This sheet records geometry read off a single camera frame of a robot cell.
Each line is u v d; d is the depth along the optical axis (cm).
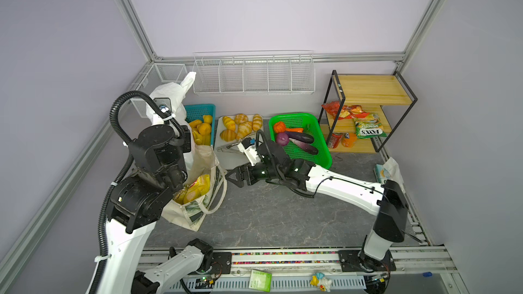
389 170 91
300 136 108
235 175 62
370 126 91
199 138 106
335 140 101
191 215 72
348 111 87
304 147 104
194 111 116
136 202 32
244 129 111
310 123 111
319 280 68
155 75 93
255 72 105
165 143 33
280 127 106
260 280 69
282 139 105
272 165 55
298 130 112
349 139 103
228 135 108
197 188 77
